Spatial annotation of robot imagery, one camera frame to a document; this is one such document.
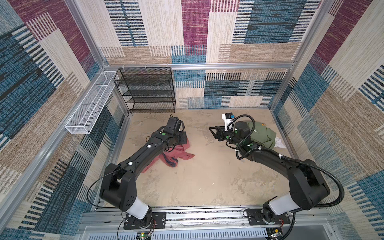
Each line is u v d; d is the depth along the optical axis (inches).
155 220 28.7
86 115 28.7
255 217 28.8
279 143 39.8
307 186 17.2
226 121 29.9
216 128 30.5
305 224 29.8
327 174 16.1
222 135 29.4
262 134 37.7
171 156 36.8
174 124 26.1
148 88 42.6
